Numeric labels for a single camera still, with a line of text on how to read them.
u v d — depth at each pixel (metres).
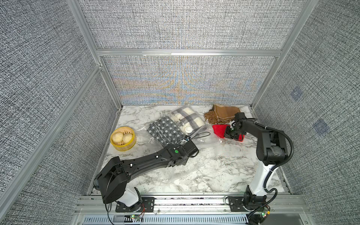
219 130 1.03
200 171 0.86
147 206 0.73
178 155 0.55
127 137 0.94
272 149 0.53
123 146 0.92
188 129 0.98
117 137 0.94
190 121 1.03
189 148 0.61
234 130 0.86
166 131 0.97
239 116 0.86
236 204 0.73
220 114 1.09
